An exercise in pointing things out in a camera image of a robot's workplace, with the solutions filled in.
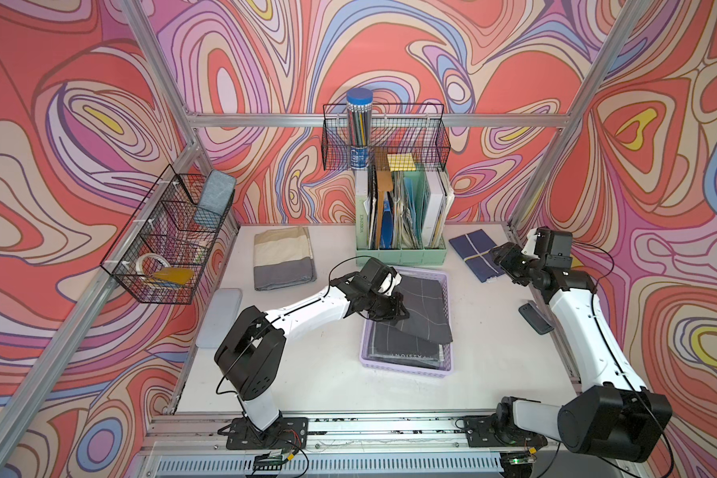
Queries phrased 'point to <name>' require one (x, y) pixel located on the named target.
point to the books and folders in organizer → (410, 212)
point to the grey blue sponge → (214, 197)
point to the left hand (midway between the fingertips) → (413, 315)
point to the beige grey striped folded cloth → (283, 258)
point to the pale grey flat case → (225, 304)
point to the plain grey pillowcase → (428, 359)
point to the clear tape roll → (138, 268)
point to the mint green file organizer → (387, 257)
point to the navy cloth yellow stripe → (475, 248)
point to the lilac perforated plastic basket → (446, 277)
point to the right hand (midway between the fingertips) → (496, 262)
